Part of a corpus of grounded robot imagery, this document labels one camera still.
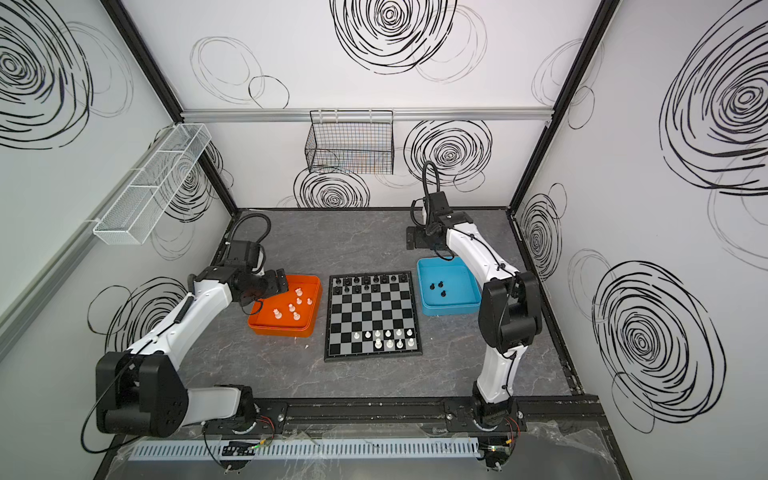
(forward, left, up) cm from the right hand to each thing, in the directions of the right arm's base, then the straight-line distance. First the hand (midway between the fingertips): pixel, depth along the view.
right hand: (419, 240), depth 92 cm
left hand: (-14, +42, -4) cm, 45 cm away
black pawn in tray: (-7, -8, -15) cm, 18 cm away
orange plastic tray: (-18, +39, -13) cm, 45 cm away
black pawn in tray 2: (-9, -5, -14) cm, 17 cm away
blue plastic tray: (-7, -10, -16) cm, 20 cm away
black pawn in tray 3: (-10, -8, -15) cm, 20 cm away
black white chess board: (-19, +14, -14) cm, 27 cm away
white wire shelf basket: (-6, +72, +20) cm, 75 cm away
